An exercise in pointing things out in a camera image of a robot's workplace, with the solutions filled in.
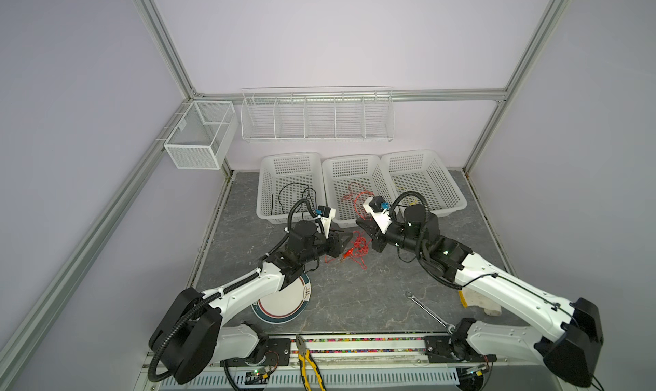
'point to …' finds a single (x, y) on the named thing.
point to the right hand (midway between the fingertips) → (359, 221)
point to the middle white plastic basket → (349, 181)
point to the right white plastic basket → (423, 173)
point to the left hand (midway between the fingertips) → (349, 237)
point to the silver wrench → (428, 312)
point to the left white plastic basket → (286, 178)
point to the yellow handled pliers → (304, 355)
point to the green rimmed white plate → (287, 305)
